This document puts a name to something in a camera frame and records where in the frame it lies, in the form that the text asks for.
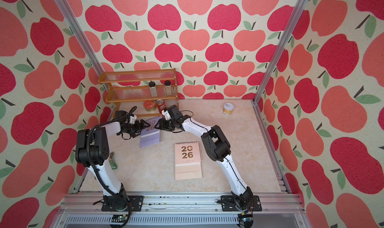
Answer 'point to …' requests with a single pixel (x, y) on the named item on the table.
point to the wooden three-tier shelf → (146, 93)
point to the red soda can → (161, 105)
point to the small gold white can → (228, 108)
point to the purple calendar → (150, 135)
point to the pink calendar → (187, 160)
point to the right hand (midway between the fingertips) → (156, 129)
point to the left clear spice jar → (152, 85)
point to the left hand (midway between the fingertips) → (147, 129)
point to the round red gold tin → (149, 105)
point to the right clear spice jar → (167, 84)
